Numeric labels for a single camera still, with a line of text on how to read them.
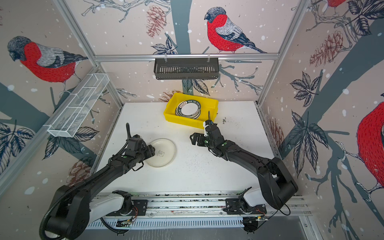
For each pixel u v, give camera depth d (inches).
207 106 47.5
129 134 28.2
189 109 43.5
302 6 28.4
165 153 36.4
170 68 42.1
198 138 30.1
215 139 25.9
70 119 28.6
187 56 37.2
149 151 31.2
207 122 30.7
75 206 15.9
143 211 28.7
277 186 16.6
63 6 28.1
